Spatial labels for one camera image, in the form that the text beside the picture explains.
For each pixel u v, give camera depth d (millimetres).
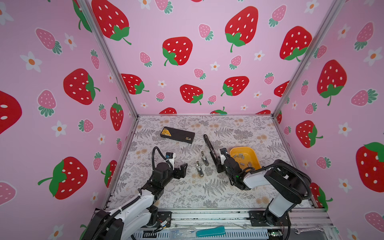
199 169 903
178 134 1076
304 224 731
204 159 951
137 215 513
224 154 787
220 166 821
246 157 975
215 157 951
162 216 753
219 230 706
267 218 659
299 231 709
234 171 710
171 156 748
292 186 469
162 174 651
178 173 763
